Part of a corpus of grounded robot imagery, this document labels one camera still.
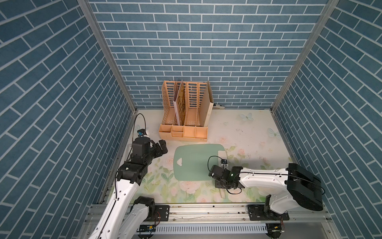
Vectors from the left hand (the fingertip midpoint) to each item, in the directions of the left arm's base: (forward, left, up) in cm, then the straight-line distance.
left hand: (162, 143), depth 76 cm
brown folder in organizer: (+28, -7, +4) cm, 29 cm away
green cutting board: (-1, -16, -20) cm, 26 cm away
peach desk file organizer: (+20, -14, -16) cm, 30 cm away
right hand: (-14, -30, -21) cm, 39 cm away
